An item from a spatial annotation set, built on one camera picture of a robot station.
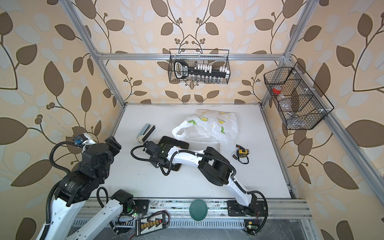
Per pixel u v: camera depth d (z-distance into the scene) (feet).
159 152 2.22
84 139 1.70
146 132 3.27
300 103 2.38
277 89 2.87
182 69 2.77
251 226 2.32
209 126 2.84
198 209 2.14
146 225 2.23
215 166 1.78
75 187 1.33
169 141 3.25
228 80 2.86
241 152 2.91
